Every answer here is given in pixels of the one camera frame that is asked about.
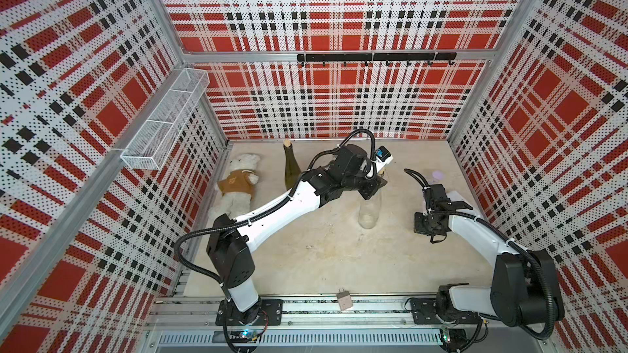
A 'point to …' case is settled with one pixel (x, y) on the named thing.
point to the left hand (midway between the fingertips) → (383, 178)
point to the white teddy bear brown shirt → (237, 189)
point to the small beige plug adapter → (344, 299)
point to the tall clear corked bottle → (370, 211)
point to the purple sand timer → (437, 175)
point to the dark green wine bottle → (292, 167)
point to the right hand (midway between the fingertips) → (425, 228)
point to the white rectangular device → (455, 197)
